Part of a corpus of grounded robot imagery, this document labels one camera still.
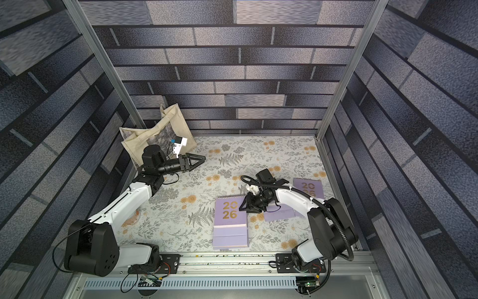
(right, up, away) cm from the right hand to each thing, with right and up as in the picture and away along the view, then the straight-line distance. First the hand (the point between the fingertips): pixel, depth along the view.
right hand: (241, 209), depth 83 cm
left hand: (-15, +23, -10) cm, 29 cm away
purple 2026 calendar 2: (+37, +8, +12) cm, 40 cm away
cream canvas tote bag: (-41, +35, +8) cm, 55 cm away
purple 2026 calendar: (-5, -5, -4) cm, 8 cm away
